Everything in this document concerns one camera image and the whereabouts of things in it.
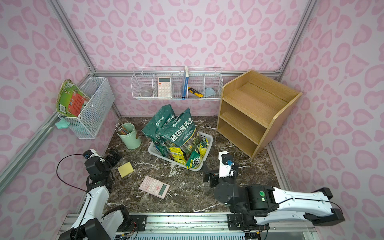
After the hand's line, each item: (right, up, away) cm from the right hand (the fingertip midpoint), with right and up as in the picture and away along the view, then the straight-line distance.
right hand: (212, 163), depth 61 cm
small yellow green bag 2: (-3, +4, +24) cm, 25 cm away
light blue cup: (+2, +39, +39) cm, 55 cm away
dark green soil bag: (-30, +15, +18) cm, 38 cm away
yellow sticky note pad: (-51, -12, +32) cm, 62 cm away
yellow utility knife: (-7, +38, +36) cm, 53 cm away
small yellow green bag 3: (-8, -3, +19) cm, 21 cm away
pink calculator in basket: (-27, +40, +32) cm, 58 cm away
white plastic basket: (-3, +9, +36) cm, 37 cm away
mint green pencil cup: (-49, +7, +33) cm, 59 cm away
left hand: (-55, +1, +21) cm, 59 cm away
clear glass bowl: (-39, +36, +34) cm, 63 cm away
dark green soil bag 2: (-15, +13, +21) cm, 29 cm away
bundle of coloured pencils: (-52, +13, +30) cm, 62 cm away
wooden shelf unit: (+23, +24, +18) cm, 38 cm away
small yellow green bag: (-17, -1, +21) cm, 27 cm away
